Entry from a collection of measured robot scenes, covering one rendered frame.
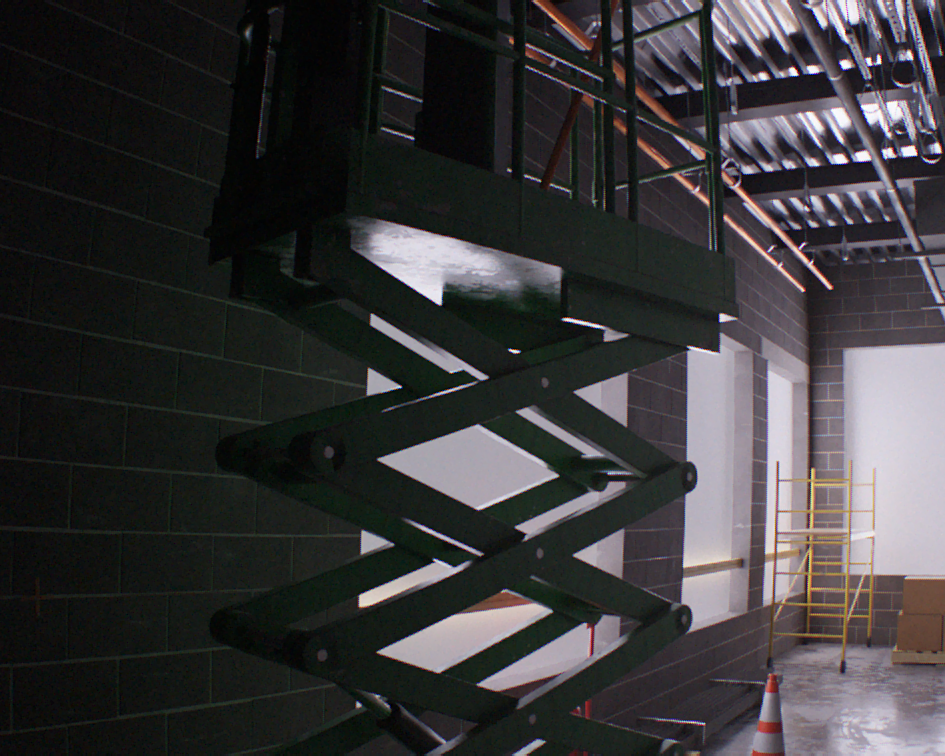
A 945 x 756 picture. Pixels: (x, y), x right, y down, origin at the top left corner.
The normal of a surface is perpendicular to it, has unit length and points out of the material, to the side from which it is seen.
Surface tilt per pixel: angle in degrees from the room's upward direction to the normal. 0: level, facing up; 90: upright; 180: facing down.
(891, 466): 90
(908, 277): 90
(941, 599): 90
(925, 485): 90
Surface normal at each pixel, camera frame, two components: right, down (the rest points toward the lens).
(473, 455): 0.83, -0.04
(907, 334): -0.56, -0.12
